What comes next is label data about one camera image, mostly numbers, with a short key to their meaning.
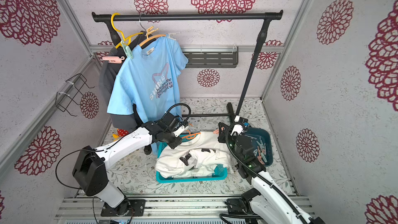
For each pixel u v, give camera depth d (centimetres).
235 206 74
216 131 74
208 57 94
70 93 78
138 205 75
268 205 57
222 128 72
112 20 52
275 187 48
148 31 68
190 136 88
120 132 95
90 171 43
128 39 60
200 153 78
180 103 68
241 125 61
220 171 83
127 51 50
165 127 65
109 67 54
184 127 76
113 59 54
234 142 57
